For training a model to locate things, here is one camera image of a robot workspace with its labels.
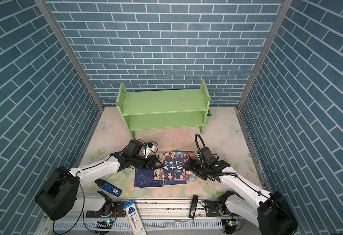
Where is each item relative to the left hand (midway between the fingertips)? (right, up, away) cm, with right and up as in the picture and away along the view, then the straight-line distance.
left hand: (158, 166), depth 82 cm
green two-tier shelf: (+10, +32, 0) cm, 34 cm away
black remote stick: (+19, -17, -9) cm, 27 cm away
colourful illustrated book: (+8, -2, +2) cm, 9 cm away
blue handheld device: (-27, -10, -3) cm, 29 cm away
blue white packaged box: (-10, -21, -12) cm, 26 cm away
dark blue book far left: (-8, -7, +1) cm, 11 cm away
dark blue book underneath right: (+5, -9, 0) cm, 10 cm away
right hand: (+16, -1, 0) cm, 16 cm away
